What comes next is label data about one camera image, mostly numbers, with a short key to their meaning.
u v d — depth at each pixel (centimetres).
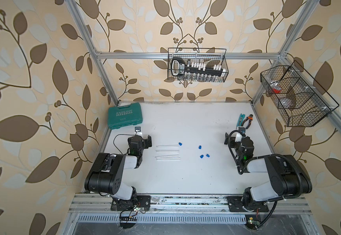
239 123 107
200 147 94
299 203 76
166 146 99
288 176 44
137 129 82
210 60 94
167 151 94
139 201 75
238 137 80
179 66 85
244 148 70
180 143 96
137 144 72
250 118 109
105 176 45
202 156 91
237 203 73
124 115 107
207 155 91
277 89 81
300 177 42
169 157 92
